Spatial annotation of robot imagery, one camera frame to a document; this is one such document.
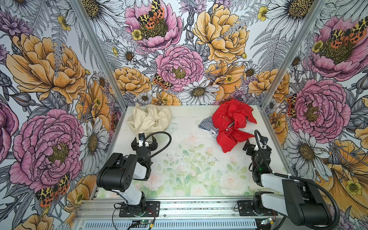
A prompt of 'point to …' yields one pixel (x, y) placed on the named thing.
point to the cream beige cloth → (149, 120)
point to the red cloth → (230, 116)
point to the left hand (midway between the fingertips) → (145, 139)
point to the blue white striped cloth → (207, 124)
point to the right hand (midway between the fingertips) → (254, 144)
